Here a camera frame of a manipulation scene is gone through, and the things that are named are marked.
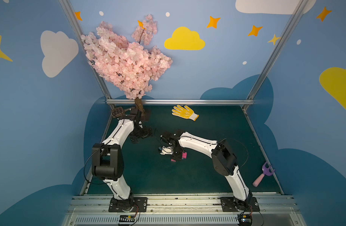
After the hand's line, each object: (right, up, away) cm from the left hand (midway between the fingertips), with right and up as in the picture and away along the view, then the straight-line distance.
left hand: (146, 136), depth 90 cm
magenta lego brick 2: (+24, -11, -7) cm, 27 cm away
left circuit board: (-7, -42, -17) cm, 46 cm away
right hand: (+21, -12, +1) cm, 24 cm away
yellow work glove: (+28, +17, +29) cm, 43 cm away
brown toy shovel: (-28, +18, +26) cm, 42 cm away
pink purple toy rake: (+76, -21, -4) cm, 79 cm away
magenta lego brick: (+17, -15, -2) cm, 23 cm away
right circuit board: (+56, -43, -17) cm, 72 cm away
